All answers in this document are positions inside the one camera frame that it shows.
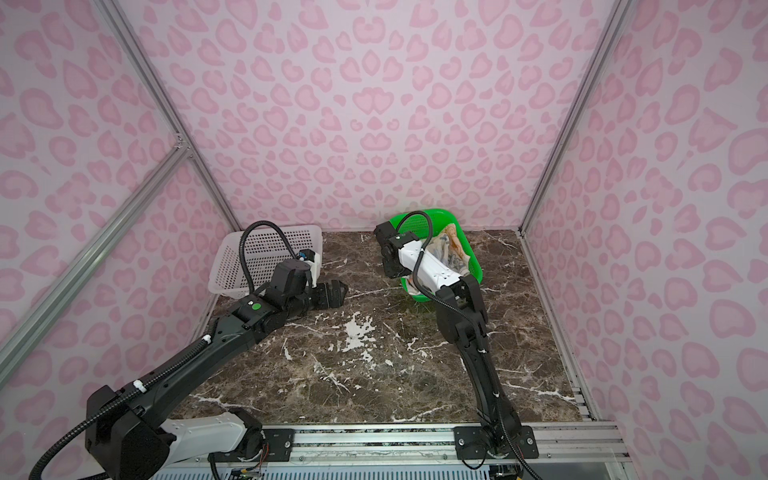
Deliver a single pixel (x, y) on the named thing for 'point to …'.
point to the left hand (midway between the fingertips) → (336, 284)
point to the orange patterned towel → (454, 240)
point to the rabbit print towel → (448, 249)
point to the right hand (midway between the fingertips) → (401, 268)
